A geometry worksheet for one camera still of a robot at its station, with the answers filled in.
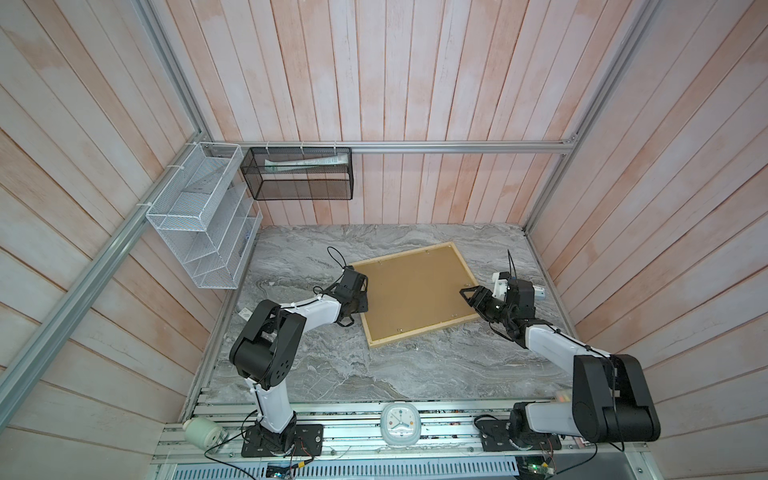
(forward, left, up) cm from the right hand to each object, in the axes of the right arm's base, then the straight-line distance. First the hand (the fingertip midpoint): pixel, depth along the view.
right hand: (465, 293), depth 91 cm
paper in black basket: (+29, +57, +27) cm, 69 cm away
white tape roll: (-40, +66, 0) cm, 77 cm away
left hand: (0, +33, -7) cm, 34 cm away
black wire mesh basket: (+39, +56, +17) cm, 70 cm away
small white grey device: (+5, -27, -7) cm, 28 cm away
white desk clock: (-35, +21, -6) cm, 41 cm away
